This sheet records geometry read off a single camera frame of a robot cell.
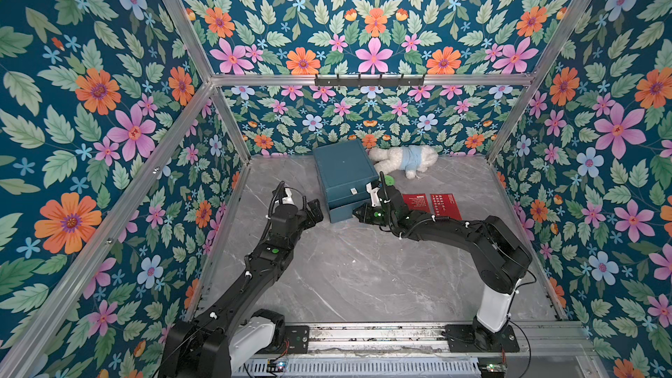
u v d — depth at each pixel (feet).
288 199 2.40
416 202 3.43
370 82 3.05
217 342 1.29
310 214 2.45
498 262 1.69
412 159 3.53
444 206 3.41
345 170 2.91
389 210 2.32
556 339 2.49
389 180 3.50
